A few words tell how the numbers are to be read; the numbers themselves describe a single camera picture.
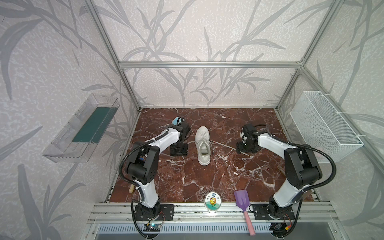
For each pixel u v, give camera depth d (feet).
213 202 2.29
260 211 2.42
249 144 2.37
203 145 2.99
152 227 2.32
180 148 2.64
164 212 2.42
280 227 2.44
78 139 2.07
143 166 1.59
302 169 1.55
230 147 3.20
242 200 2.53
